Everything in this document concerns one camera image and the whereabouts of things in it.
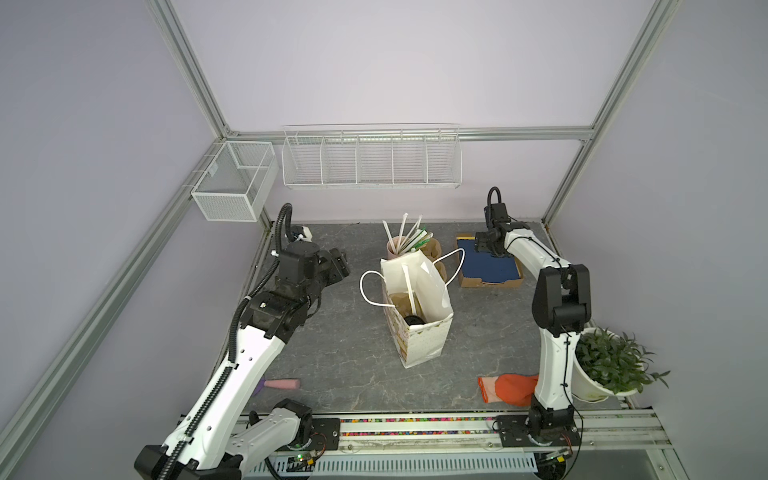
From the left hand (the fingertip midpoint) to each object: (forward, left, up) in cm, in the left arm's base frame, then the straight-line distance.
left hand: (336, 261), depth 71 cm
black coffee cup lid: (-9, -19, -16) cm, 26 cm away
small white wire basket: (+41, +37, -7) cm, 56 cm away
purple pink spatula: (-19, +20, -29) cm, 40 cm away
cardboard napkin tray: (+8, -43, -27) cm, 51 cm away
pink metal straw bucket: (+21, -15, -21) cm, 33 cm away
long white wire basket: (+44, -9, -1) cm, 45 cm away
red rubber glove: (-25, -45, -29) cm, 59 cm away
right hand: (+19, -49, -22) cm, 57 cm away
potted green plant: (-25, -61, -12) cm, 67 cm away
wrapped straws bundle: (+19, -21, -15) cm, 32 cm away
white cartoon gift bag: (-16, -18, -14) cm, 28 cm away
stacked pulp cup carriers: (+24, -29, -28) cm, 47 cm away
